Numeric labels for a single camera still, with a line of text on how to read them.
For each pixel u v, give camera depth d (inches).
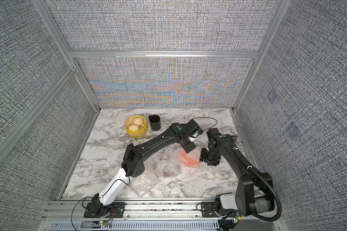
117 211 28.9
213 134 26.7
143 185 30.6
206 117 27.8
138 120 41.5
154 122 39.6
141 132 39.7
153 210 29.4
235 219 27.5
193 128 27.7
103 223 27.6
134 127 39.6
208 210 28.8
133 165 21.6
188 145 30.8
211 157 27.5
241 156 19.5
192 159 34.6
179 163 33.6
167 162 33.4
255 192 16.2
